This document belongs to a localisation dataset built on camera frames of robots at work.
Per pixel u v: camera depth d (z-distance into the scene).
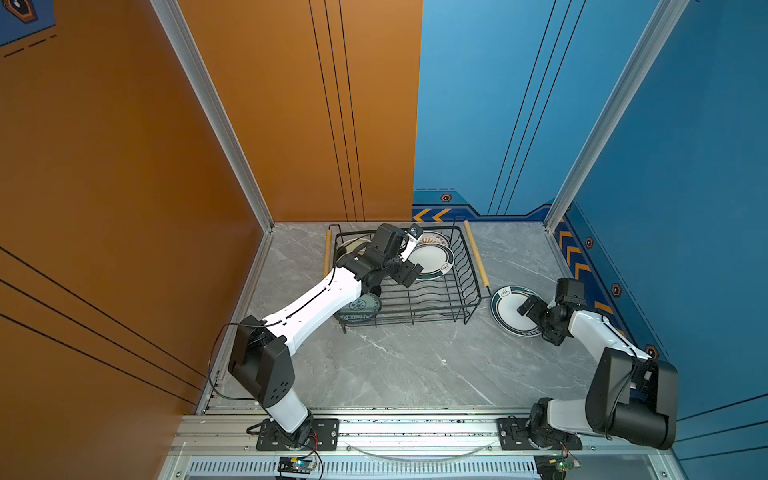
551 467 0.70
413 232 0.70
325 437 0.74
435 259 0.94
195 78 0.79
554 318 0.68
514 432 0.73
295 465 0.71
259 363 0.44
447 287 1.00
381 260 0.61
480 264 0.84
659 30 0.71
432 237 0.97
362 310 0.90
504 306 0.95
